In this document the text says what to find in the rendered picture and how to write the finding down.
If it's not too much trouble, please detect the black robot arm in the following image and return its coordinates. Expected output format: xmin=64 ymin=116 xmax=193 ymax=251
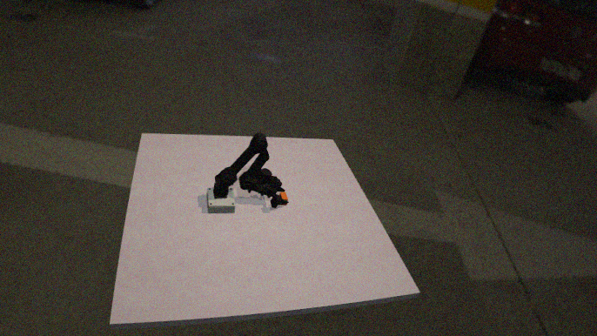
xmin=213 ymin=132 xmax=282 ymax=199

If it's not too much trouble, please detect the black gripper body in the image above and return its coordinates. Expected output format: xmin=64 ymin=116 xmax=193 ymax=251
xmin=260 ymin=179 xmax=281 ymax=208

